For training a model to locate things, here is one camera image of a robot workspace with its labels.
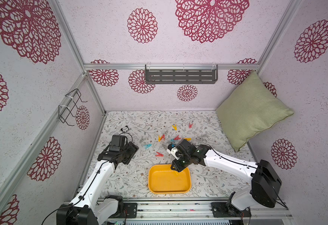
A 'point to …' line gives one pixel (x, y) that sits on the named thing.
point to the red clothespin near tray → (159, 154)
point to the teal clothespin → (147, 146)
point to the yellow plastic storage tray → (163, 179)
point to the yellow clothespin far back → (175, 127)
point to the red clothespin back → (190, 125)
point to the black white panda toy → (124, 129)
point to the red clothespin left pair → (163, 136)
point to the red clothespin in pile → (177, 138)
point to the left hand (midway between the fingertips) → (136, 150)
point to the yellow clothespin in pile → (188, 139)
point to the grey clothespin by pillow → (208, 119)
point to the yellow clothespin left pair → (159, 138)
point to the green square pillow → (250, 107)
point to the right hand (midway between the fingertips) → (171, 166)
